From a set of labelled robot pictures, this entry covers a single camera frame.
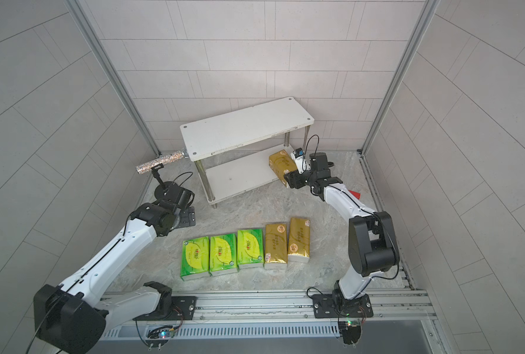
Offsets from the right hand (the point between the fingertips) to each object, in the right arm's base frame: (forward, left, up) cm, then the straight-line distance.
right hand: (293, 170), depth 91 cm
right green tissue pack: (-28, +18, -9) cm, 35 cm away
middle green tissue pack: (-30, +28, -8) cm, 42 cm away
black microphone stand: (+1, +59, -8) cm, 59 cm away
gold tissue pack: (-26, +1, -8) cm, 28 cm away
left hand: (-17, +43, -2) cm, 46 cm away
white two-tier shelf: (-4, +22, +17) cm, 28 cm away
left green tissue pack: (-30, +38, -8) cm, 49 cm away
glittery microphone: (0, +57, +8) cm, 58 cm away
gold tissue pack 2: (+3, +5, +3) cm, 6 cm away
